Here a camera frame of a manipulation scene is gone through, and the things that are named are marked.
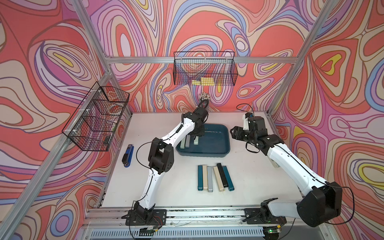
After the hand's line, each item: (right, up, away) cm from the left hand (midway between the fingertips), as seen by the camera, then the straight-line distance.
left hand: (200, 134), depth 95 cm
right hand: (+19, 0, -13) cm, 23 cm away
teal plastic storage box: (+10, -6, +5) cm, 13 cm away
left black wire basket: (-56, +4, -22) cm, 60 cm away
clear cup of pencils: (+3, +27, +9) cm, 28 cm away
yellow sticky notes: (+2, +33, -5) cm, 33 cm away
